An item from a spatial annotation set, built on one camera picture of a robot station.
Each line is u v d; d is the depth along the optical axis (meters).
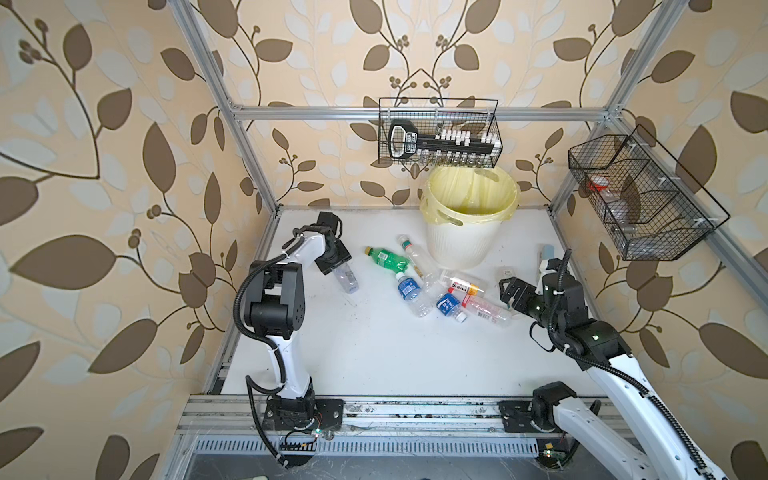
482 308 0.88
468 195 1.04
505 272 0.94
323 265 0.89
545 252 1.03
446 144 0.83
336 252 0.88
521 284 0.67
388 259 0.99
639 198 0.81
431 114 0.90
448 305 0.89
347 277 0.93
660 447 0.40
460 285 0.94
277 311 0.52
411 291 0.91
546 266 0.66
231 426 0.74
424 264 1.02
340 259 0.89
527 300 0.66
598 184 0.81
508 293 0.68
